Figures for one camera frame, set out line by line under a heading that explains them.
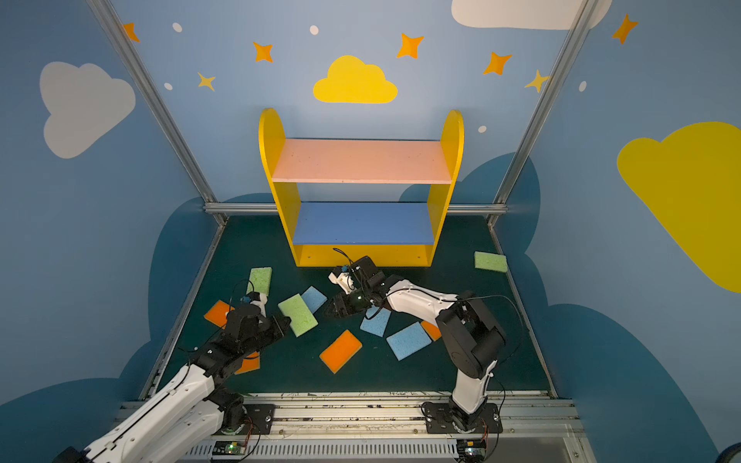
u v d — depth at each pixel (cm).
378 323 91
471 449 72
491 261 108
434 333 90
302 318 85
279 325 79
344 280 81
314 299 96
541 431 75
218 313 93
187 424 57
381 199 119
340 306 76
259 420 75
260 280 101
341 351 86
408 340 88
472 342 48
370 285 70
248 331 64
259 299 76
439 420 74
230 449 71
